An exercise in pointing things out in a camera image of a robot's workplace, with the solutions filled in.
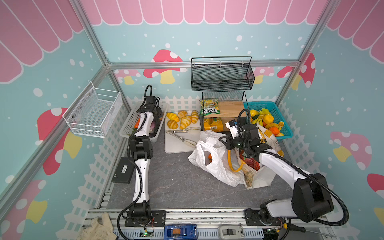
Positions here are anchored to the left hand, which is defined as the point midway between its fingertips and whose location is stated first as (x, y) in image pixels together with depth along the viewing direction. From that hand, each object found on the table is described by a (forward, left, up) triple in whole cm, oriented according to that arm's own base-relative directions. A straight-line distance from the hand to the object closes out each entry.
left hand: (158, 114), depth 110 cm
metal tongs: (-21, -24, -4) cm, 32 cm away
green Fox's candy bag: (-4, -38, +13) cm, 40 cm away
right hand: (-28, -42, +11) cm, 52 cm away
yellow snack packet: (-8, -38, 0) cm, 39 cm away
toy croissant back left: (+3, -10, -5) cm, 12 cm away
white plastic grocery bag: (-43, -37, +19) cm, 60 cm away
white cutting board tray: (-19, -17, -6) cm, 26 cm away
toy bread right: (+3, -27, -5) cm, 28 cm away
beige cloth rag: (-71, +18, -7) cm, 73 cm away
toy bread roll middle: (+5, -17, -4) cm, 18 cm away
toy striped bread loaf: (-3, -20, -4) cm, 21 cm away
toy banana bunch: (-4, -74, +2) cm, 74 cm away
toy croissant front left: (-6, -11, -4) cm, 13 cm away
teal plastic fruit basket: (+6, -88, 0) cm, 88 cm away
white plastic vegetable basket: (-7, +19, 0) cm, 20 cm away
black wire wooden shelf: (+3, -54, +8) cm, 55 cm away
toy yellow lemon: (-6, -78, +4) cm, 78 cm away
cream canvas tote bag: (-46, -61, 0) cm, 76 cm away
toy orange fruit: (-14, -81, +2) cm, 82 cm away
